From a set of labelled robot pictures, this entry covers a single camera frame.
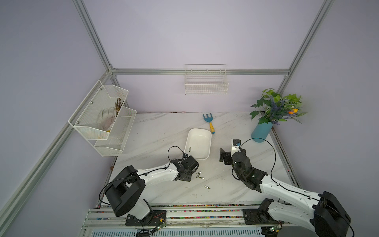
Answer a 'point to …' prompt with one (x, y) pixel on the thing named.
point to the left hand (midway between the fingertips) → (184, 176)
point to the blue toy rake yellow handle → (209, 119)
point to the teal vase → (261, 131)
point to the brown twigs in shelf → (118, 105)
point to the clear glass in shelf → (106, 118)
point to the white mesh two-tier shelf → (111, 142)
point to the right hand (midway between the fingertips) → (228, 150)
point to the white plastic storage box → (198, 143)
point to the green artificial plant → (272, 107)
